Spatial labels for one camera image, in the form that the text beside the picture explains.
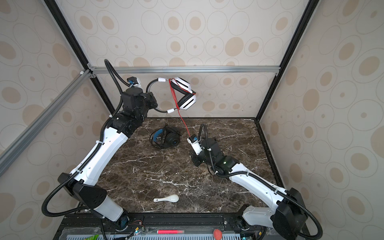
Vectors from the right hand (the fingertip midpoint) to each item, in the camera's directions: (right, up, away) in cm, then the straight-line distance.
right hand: (191, 150), depth 77 cm
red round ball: (+12, -38, -9) cm, 41 cm away
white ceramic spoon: (-10, -26, +4) cm, 29 cm away
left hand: (-17, +29, -10) cm, 35 cm away
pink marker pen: (-10, -40, -4) cm, 41 cm away
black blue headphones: (-19, +6, +28) cm, 34 cm away
